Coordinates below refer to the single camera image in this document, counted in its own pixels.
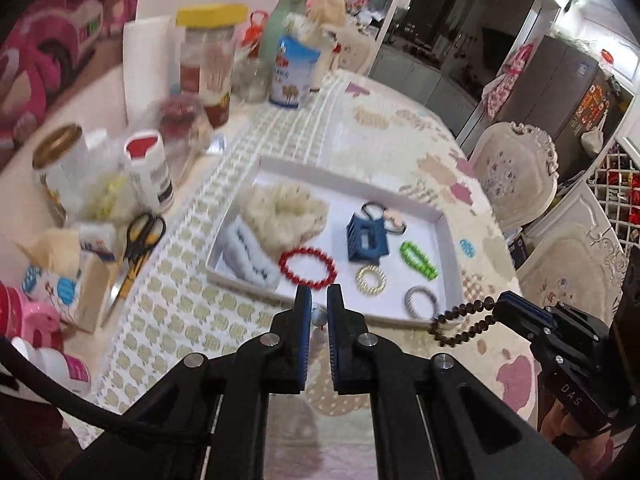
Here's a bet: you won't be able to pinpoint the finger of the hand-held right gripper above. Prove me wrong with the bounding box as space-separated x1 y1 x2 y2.
495 290 557 322
492 301 542 342

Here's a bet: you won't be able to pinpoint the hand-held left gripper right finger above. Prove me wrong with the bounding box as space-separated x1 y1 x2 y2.
326 284 587 480

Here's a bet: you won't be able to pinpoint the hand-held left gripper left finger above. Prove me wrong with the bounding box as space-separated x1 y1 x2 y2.
62 285 314 480

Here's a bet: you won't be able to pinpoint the dark brown bead bracelet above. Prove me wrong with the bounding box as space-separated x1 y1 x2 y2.
429 295 497 349

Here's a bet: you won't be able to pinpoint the gold spiral hair tie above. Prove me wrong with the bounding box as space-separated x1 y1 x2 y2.
354 264 387 297

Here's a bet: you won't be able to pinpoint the red bead bracelet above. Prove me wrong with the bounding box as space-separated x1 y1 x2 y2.
277 246 339 291

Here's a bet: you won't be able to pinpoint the grey spiral cord bangle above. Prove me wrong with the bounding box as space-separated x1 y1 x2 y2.
402 284 441 320

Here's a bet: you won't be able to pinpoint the grey and white hair band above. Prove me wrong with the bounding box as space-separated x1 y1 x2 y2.
219 214 281 289

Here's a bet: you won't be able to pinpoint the blue hair claw clip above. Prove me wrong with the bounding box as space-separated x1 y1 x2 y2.
345 207 391 265

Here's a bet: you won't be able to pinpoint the green bead bracelet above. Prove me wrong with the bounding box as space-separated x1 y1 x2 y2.
398 240 440 281

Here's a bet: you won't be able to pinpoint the cream fluffy scrunchie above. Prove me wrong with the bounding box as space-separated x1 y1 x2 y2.
237 182 330 256

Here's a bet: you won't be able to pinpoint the black hair tie pink charm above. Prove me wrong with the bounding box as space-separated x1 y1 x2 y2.
359 200 407 236

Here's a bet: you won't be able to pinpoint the white shallow cardboard tray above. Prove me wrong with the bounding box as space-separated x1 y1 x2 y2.
206 154 464 334

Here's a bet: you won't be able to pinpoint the person's right hand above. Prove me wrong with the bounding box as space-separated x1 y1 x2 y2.
539 399 617 467

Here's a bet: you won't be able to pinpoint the cream floral upholstered chair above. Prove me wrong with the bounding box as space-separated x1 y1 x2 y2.
515 222 632 322
334 25 381 77
467 121 560 234

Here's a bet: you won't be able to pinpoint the white lattice rack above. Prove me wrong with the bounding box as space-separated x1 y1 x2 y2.
585 139 640 252

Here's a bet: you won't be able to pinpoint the white hanging bag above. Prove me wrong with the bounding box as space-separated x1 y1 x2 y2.
580 110 609 154

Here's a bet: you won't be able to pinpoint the yellow and black scissors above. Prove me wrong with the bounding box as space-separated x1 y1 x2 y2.
102 212 167 327

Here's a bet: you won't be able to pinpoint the brown refrigerator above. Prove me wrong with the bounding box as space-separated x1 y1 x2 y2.
492 35 629 182

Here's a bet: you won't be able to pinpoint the white bottle with red cap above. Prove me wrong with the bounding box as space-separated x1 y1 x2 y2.
123 129 176 214

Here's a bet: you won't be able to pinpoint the pink floral apron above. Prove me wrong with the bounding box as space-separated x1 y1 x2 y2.
480 42 536 121

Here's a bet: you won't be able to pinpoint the clear bag of red dates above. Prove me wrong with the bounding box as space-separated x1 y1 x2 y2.
157 95 216 172

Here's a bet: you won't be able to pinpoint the clear bag of yellow beads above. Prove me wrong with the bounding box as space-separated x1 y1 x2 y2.
75 159 136 222

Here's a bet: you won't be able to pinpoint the white kitchen cabinets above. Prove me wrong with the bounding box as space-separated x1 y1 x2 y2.
370 45 482 137

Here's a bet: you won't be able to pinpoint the printed tissue box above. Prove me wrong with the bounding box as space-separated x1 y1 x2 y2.
19 227 119 334

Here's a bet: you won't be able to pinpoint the white bottle with pink label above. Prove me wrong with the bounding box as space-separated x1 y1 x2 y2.
10 337 94 397

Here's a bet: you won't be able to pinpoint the blue and white tin can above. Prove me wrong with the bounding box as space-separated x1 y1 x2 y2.
268 35 322 110

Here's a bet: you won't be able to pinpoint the small clear glass jar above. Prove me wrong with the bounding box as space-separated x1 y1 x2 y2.
230 55 271 104

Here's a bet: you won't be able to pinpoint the pink plastic toy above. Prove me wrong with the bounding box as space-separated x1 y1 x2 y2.
0 280 64 352

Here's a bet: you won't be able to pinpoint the yellow lid plastic jar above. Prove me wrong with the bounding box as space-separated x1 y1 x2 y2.
174 4 250 129

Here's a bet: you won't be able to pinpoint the gold lid white tin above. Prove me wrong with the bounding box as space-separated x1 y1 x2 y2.
31 123 89 227

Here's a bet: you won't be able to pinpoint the pale green bottle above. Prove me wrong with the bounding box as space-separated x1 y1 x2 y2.
258 0 310 62

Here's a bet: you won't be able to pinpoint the cream crumpled paper bag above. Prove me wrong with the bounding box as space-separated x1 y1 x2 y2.
299 0 349 42

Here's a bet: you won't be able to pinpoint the black cable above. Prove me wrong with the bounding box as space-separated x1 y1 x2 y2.
0 337 203 443

